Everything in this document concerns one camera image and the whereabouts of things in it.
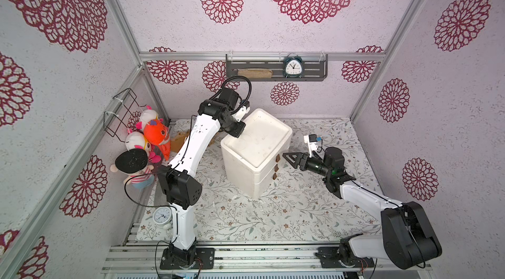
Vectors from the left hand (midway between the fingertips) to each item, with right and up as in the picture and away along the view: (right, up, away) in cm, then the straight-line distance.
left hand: (238, 131), depth 83 cm
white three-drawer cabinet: (+7, -12, -10) cm, 17 cm away
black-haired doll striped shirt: (-40, -12, -7) cm, 42 cm away
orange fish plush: (-37, -1, +6) cm, 37 cm away
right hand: (+20, -9, -3) cm, 22 cm away
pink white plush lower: (-44, -4, +2) cm, 45 cm away
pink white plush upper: (-45, +8, +11) cm, 46 cm away
